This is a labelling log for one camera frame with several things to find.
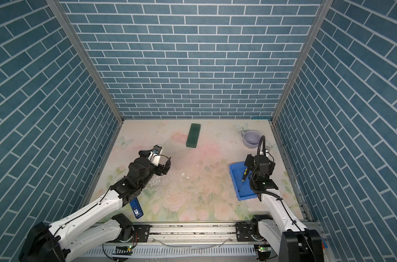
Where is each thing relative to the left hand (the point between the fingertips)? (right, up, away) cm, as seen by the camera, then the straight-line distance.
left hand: (162, 154), depth 80 cm
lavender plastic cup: (+52, +7, +28) cm, 60 cm away
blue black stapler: (-11, -26, -3) cm, 28 cm away
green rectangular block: (+13, +8, +31) cm, 35 cm away
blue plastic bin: (+44, -22, +8) cm, 50 cm away
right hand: (+50, -1, +5) cm, 50 cm away
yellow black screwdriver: (+44, -14, +11) cm, 47 cm away
